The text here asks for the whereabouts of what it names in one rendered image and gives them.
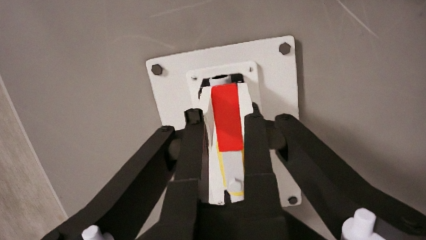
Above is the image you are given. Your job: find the white mounting plate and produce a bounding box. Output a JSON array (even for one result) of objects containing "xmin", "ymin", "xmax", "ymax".
[{"xmin": 146, "ymin": 36, "xmax": 301, "ymax": 207}]

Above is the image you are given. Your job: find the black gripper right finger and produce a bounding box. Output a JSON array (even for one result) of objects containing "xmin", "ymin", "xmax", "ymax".
[{"xmin": 237, "ymin": 83, "xmax": 426, "ymax": 240}]

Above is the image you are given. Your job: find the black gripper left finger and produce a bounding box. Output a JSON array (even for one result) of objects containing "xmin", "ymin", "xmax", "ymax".
[{"xmin": 41, "ymin": 87, "xmax": 215, "ymax": 240}]

